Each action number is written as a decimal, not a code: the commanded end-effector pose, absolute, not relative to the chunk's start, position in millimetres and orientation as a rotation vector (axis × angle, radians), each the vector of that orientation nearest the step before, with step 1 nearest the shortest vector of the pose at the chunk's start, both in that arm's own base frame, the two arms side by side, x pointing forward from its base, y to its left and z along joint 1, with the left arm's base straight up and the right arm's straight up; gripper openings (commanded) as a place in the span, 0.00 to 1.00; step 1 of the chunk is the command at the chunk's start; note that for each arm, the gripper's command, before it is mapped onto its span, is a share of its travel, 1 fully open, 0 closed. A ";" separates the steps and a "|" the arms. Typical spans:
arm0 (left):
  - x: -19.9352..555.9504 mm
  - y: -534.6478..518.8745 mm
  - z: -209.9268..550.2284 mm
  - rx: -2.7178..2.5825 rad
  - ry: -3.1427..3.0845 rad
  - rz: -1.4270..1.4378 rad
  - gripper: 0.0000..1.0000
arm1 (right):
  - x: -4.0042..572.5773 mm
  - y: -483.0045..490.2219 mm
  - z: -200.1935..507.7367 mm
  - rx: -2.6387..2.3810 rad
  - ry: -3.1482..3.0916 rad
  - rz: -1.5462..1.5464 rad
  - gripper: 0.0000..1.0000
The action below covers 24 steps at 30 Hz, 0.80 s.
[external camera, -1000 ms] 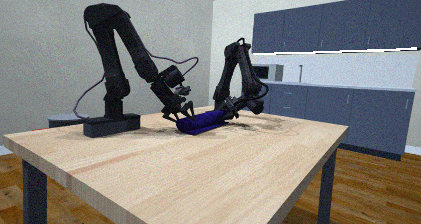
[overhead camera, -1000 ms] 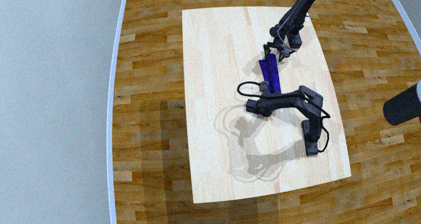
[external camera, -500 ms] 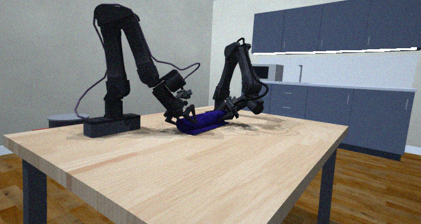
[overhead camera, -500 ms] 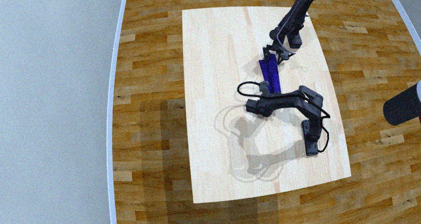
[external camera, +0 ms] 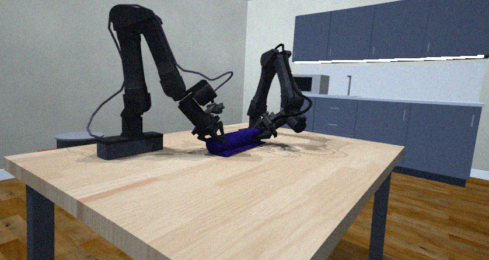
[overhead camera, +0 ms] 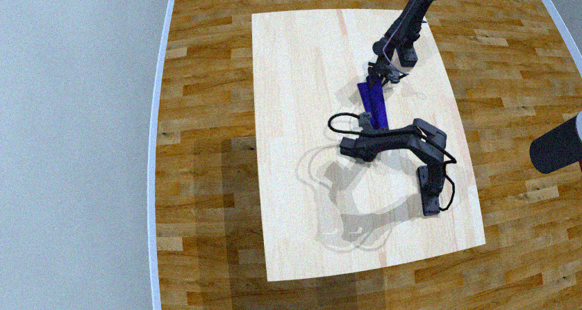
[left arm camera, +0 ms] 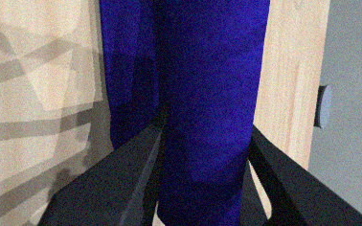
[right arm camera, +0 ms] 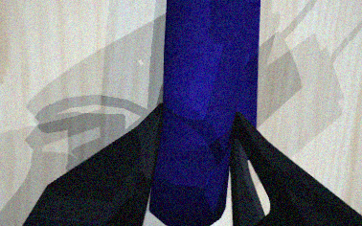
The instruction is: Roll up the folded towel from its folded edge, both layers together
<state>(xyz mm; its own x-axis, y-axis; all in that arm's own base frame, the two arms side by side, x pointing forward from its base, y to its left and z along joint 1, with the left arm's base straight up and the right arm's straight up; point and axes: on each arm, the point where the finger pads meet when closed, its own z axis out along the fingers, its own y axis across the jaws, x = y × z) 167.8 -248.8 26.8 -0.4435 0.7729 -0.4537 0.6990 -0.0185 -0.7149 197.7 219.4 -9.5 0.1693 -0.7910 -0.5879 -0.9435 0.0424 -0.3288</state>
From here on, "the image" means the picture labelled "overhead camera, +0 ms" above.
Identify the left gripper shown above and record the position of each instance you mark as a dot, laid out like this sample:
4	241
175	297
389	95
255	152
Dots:
362	122

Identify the dark blue towel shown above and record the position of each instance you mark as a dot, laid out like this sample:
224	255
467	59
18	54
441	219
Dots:
374	103

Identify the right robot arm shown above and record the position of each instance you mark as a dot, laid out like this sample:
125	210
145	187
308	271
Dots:
411	21

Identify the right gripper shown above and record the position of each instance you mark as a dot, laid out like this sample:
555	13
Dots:
383	68

